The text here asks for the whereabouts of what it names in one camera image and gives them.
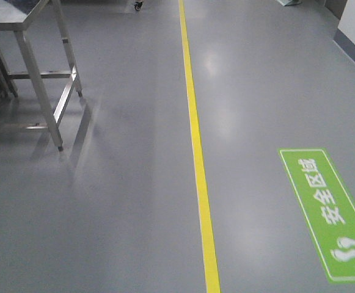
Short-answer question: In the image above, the steel table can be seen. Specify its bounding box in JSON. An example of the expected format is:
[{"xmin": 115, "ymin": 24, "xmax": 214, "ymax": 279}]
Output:
[
  {"xmin": 0, "ymin": 31, "xmax": 19, "ymax": 129},
  {"xmin": 0, "ymin": 0, "xmax": 84, "ymax": 153}
]

